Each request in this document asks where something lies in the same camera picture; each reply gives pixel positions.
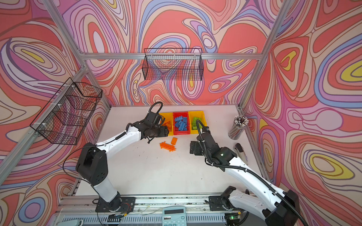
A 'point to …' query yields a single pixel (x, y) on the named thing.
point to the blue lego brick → (181, 123)
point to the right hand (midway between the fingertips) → (198, 148)
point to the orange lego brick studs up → (174, 141)
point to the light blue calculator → (174, 216)
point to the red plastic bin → (176, 131)
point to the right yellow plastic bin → (199, 114)
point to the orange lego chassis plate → (167, 146)
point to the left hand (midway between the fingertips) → (166, 131)
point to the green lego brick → (194, 125)
